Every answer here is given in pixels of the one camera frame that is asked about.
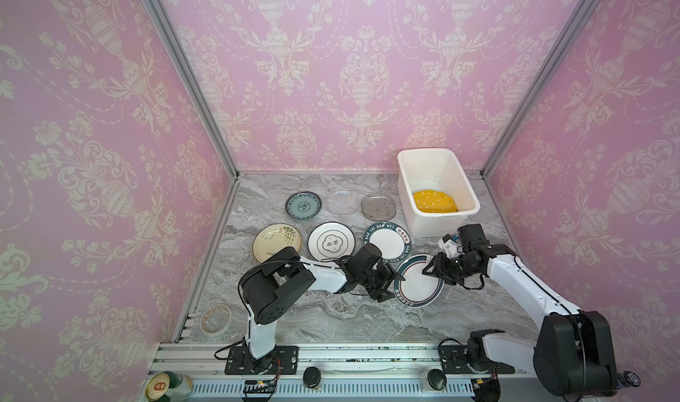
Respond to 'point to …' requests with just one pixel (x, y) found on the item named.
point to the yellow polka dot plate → (430, 201)
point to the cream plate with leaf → (273, 238)
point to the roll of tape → (215, 318)
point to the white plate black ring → (331, 240)
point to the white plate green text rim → (392, 238)
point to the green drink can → (167, 386)
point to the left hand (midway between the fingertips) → (405, 287)
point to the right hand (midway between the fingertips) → (429, 272)
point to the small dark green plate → (303, 205)
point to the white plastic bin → (437, 169)
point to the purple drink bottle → (627, 379)
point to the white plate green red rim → (417, 289)
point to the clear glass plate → (378, 206)
